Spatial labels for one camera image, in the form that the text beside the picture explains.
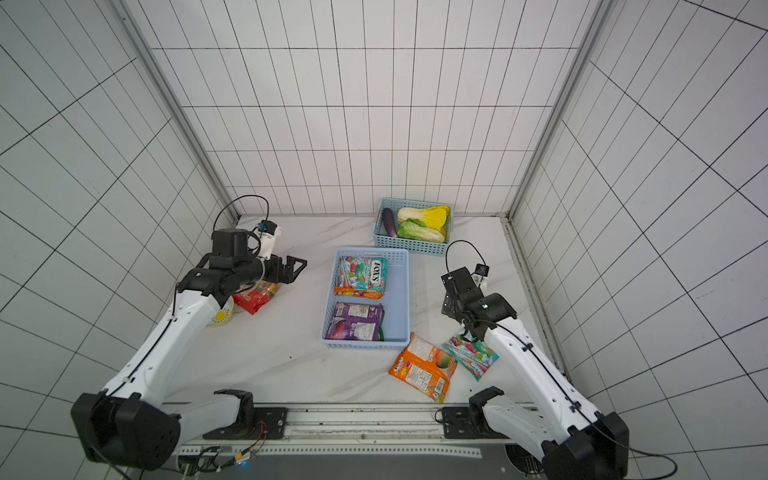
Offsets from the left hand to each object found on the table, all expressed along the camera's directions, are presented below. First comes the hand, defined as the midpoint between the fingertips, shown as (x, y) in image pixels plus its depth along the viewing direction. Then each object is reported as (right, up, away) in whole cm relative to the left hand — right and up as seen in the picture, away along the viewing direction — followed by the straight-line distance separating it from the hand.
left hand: (287, 266), depth 79 cm
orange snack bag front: (+38, -28, +2) cm, 47 cm away
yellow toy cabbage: (+44, +16, +28) cm, 55 cm away
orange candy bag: (+23, -11, +16) cm, 30 cm away
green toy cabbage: (+37, +11, +27) cm, 47 cm away
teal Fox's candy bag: (+19, -4, +16) cm, 25 cm away
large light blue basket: (+30, -13, +16) cm, 37 cm away
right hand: (+47, -10, 0) cm, 48 cm away
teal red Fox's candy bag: (+52, -26, +2) cm, 58 cm away
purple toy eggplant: (+28, +14, +34) cm, 46 cm away
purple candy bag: (+18, -17, +7) cm, 26 cm away
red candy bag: (-14, -11, +13) cm, 22 cm away
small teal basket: (+26, +6, +25) cm, 37 cm away
